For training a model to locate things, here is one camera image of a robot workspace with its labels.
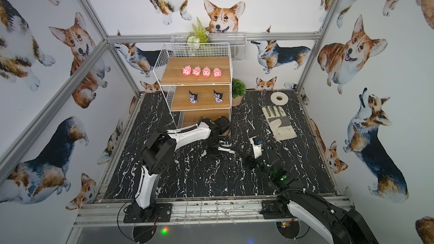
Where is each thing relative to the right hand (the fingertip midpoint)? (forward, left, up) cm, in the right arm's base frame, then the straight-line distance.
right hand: (245, 148), depth 82 cm
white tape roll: (+40, -24, -12) cm, 49 cm away
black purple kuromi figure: (+16, +24, +19) cm, 35 cm away
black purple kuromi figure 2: (+16, +13, +20) cm, 29 cm away
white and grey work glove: (+22, -22, -10) cm, 33 cm away
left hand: (+3, +14, -9) cm, 17 cm away
